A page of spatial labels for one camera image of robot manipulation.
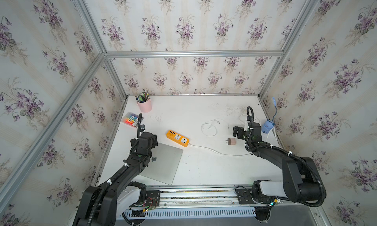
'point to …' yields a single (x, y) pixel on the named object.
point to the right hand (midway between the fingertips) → (244, 128)
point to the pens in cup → (144, 97)
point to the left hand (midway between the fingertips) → (145, 137)
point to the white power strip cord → (217, 152)
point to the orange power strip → (177, 138)
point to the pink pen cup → (146, 106)
